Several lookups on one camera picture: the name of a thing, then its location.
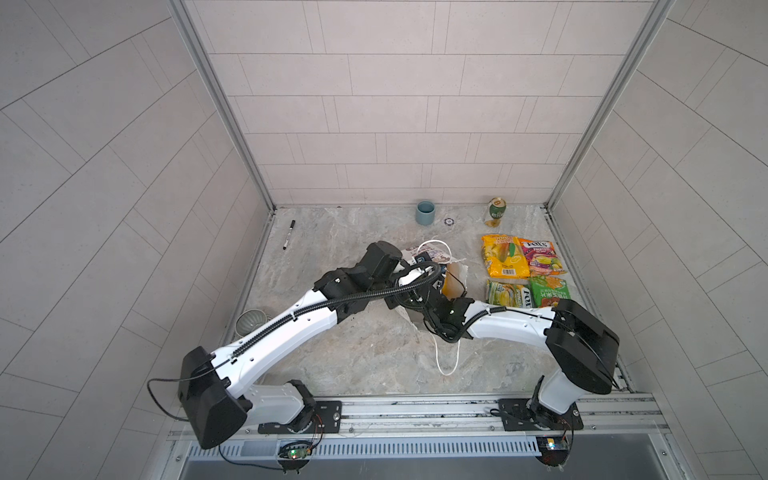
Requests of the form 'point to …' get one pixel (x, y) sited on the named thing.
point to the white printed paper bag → (455, 284)
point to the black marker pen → (289, 233)
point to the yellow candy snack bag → (505, 257)
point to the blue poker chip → (449, 221)
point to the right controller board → (553, 449)
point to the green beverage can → (497, 207)
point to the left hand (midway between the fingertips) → (419, 277)
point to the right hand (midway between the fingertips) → (407, 294)
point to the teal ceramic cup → (425, 213)
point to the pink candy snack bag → (542, 257)
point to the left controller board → (295, 451)
